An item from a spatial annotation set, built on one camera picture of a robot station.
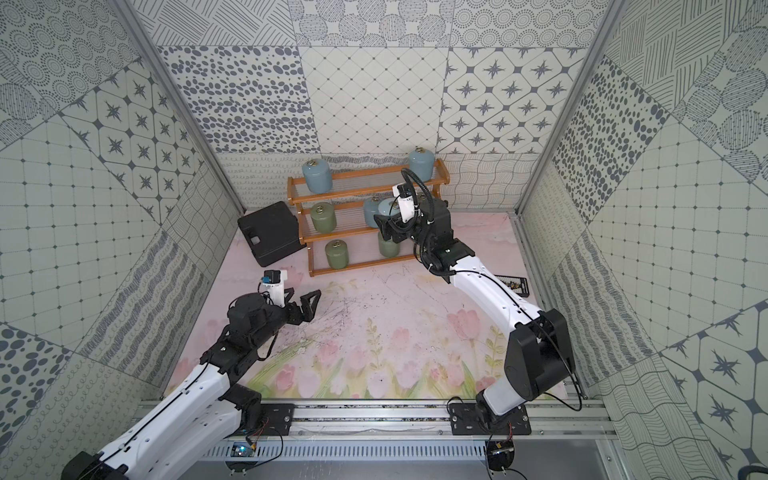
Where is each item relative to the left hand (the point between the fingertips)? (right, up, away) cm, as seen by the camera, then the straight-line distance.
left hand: (312, 292), depth 79 cm
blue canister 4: (+15, +24, +12) cm, 31 cm away
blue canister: (0, +32, +3) cm, 32 cm away
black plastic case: (-25, +16, +32) cm, 44 cm away
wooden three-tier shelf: (+4, +18, +17) cm, 25 cm away
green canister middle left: (0, +21, +11) cm, 24 cm away
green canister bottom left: (+3, +9, +19) cm, 22 cm away
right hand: (+21, +21, +1) cm, 30 cm away
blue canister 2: (+20, +23, -4) cm, 31 cm away
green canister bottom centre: (+20, +11, +24) cm, 33 cm away
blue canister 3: (+30, +37, +7) cm, 48 cm away
